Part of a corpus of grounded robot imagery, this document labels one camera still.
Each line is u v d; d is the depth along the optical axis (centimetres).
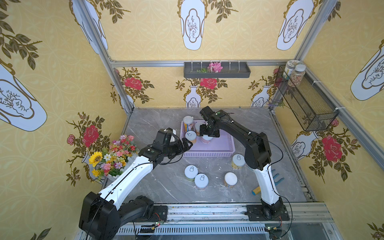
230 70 92
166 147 66
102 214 38
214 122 70
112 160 75
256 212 73
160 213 74
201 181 80
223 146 97
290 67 85
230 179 78
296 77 80
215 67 88
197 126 98
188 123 95
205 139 93
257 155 56
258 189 66
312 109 80
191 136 99
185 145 70
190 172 82
